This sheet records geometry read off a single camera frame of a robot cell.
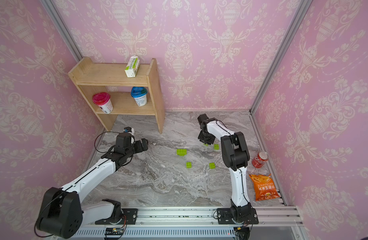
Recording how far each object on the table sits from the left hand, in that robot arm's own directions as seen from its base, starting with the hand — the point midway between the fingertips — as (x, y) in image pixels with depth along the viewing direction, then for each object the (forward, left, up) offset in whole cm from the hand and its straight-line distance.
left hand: (142, 142), depth 88 cm
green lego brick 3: (+5, -46, -11) cm, 48 cm away
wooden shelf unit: (+41, +32, +8) cm, 53 cm away
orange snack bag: (-23, -67, -6) cm, 71 cm away
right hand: (+9, -39, -10) cm, 41 cm away
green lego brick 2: (+6, -40, -11) cm, 41 cm away
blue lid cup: (+22, +2, +19) cm, 29 cm away
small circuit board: (-41, +9, -15) cm, 45 cm away
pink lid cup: (+16, +21, +19) cm, 33 cm away
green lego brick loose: (-9, -42, -10) cm, 44 cm away
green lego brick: (-9, -28, -10) cm, 31 cm away
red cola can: (-9, -67, -3) cm, 68 cm away
